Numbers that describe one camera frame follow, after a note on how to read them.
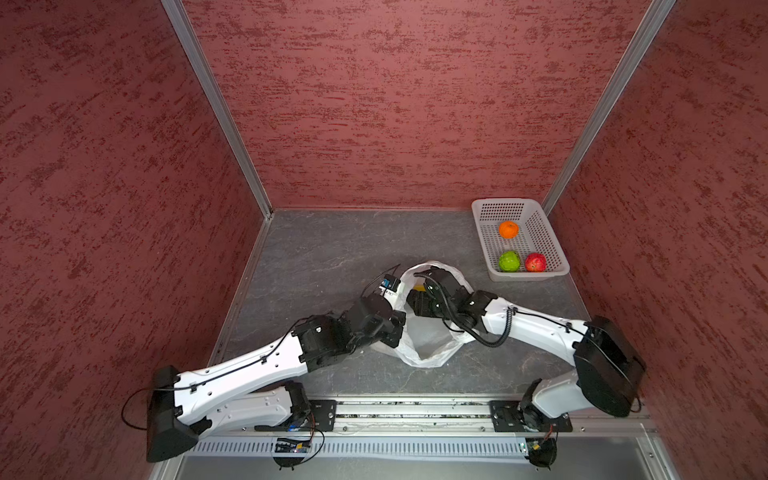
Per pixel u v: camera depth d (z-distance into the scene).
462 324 0.60
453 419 0.76
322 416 0.74
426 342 0.87
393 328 0.52
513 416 0.74
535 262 0.98
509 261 0.97
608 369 0.43
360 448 0.77
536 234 1.09
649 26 0.73
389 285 0.61
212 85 0.84
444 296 0.64
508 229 1.09
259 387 0.46
